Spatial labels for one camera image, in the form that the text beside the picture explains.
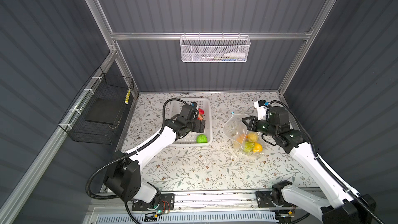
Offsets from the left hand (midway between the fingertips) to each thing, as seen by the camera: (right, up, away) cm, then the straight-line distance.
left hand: (198, 122), depth 85 cm
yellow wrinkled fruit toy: (+32, -9, +4) cm, 33 cm away
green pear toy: (+28, -14, 0) cm, 31 cm away
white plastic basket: (-2, -10, +6) cm, 12 cm away
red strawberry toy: (+2, +5, +20) cm, 20 cm away
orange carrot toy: (+22, -7, -6) cm, 24 cm away
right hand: (+23, +2, -10) cm, 25 cm away
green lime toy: (+2, -10, +4) cm, 10 cm away
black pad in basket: (-44, +7, -11) cm, 46 cm away
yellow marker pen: (-38, +14, -2) cm, 41 cm away
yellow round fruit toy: (+34, -15, +2) cm, 37 cm away
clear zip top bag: (+23, -5, +16) cm, 29 cm away
